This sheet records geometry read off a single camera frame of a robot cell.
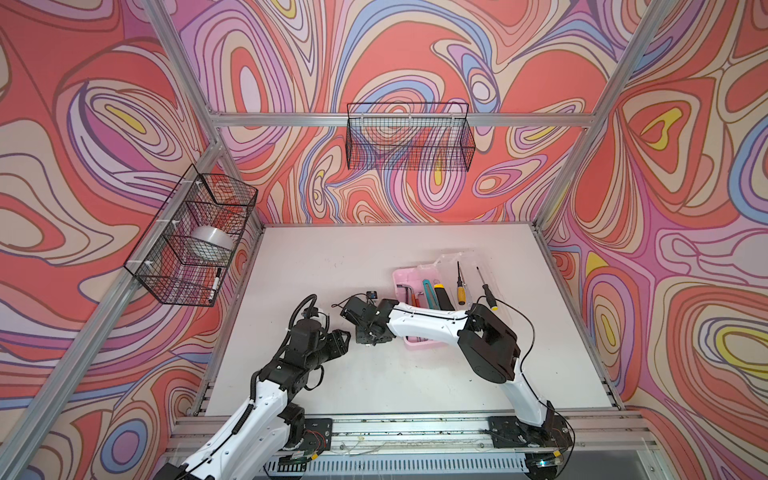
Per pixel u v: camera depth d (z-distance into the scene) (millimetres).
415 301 960
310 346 655
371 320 672
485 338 570
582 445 721
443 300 879
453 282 878
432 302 883
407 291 991
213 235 736
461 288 856
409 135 960
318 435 720
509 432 738
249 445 476
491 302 818
